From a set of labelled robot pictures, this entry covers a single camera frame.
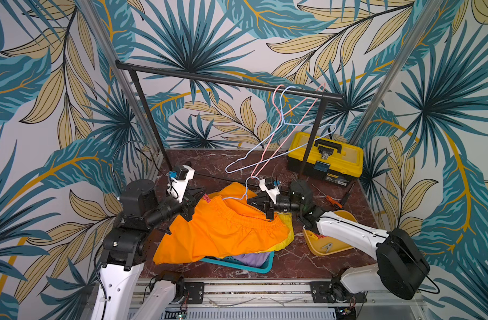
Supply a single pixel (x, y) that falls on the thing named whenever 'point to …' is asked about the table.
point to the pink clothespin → (205, 196)
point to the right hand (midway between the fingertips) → (248, 200)
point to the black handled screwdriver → (347, 194)
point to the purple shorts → (252, 260)
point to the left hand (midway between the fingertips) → (203, 193)
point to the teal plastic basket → (230, 261)
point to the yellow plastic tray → (322, 245)
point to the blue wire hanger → (246, 190)
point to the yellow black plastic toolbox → (336, 161)
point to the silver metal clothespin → (328, 246)
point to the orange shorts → (226, 222)
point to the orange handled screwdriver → (330, 198)
